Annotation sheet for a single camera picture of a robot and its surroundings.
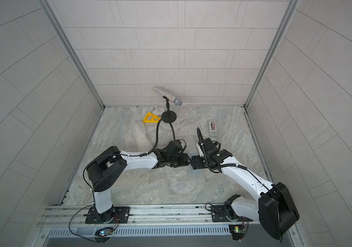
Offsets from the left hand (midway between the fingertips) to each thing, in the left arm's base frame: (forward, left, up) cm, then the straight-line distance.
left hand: (192, 163), depth 87 cm
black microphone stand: (+35, +16, 0) cm, 38 cm away
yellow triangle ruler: (+34, +29, 0) cm, 45 cm away
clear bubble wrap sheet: (+16, +34, +4) cm, 38 cm away
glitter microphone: (+28, +9, +21) cm, 36 cm away
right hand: (-2, -2, +4) cm, 5 cm away
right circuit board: (-31, -19, -1) cm, 37 cm away
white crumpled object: (+39, +23, +2) cm, 45 cm away
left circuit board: (-32, +39, +2) cm, 50 cm away
